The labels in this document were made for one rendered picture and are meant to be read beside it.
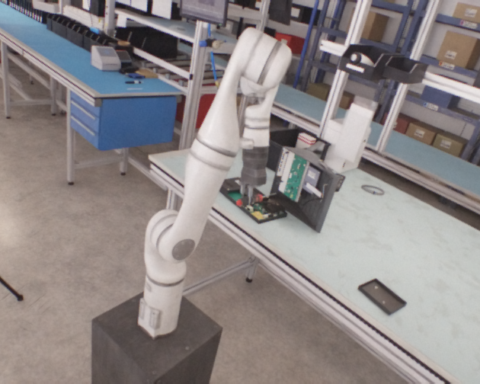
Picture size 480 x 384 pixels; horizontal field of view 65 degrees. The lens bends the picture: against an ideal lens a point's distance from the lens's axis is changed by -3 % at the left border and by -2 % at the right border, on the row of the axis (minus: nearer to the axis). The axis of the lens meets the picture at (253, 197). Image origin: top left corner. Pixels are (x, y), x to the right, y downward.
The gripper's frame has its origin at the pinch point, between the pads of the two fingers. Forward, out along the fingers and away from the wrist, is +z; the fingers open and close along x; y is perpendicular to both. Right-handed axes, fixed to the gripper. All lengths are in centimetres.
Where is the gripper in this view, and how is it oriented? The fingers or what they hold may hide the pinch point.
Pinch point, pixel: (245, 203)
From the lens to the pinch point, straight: 116.3
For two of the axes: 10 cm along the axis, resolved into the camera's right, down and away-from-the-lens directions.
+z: -0.6, 9.4, 3.2
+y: 7.2, -1.8, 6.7
